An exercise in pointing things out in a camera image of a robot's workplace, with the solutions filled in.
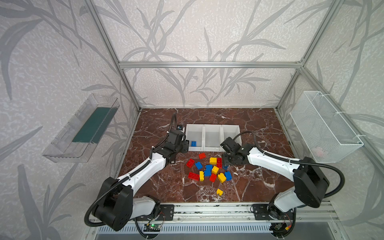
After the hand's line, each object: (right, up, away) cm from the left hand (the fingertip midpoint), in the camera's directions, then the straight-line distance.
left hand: (186, 137), depth 87 cm
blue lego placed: (+4, -5, +9) cm, 11 cm away
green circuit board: (-15, -42, -16) cm, 47 cm away
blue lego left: (+7, -18, +3) cm, 19 cm away
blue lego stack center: (+13, -20, 0) cm, 24 cm away
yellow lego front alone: (+19, -29, -7) cm, 35 cm away
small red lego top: (+9, -13, +7) cm, 18 cm away
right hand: (+24, -11, +1) cm, 26 cm away
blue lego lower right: (+25, -22, -3) cm, 33 cm away
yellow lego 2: (+17, -19, -2) cm, 25 cm away
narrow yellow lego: (+9, -22, -3) cm, 24 cm away
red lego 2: (+16, -23, -2) cm, 28 cm away
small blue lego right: (+24, -18, +1) cm, 30 cm away
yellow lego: (+16, -14, +2) cm, 22 cm away
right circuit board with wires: (+49, -44, -14) cm, 67 cm away
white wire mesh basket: (+62, +3, -26) cm, 67 cm away
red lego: (+2, -16, +4) cm, 17 cm away
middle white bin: (+17, -2, +19) cm, 26 cm away
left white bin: (+4, +1, +18) cm, 19 cm away
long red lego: (+5, -22, -3) cm, 23 cm away
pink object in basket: (+67, -5, -15) cm, 69 cm away
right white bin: (+27, +2, +18) cm, 32 cm away
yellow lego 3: (+20, -22, -4) cm, 30 cm away
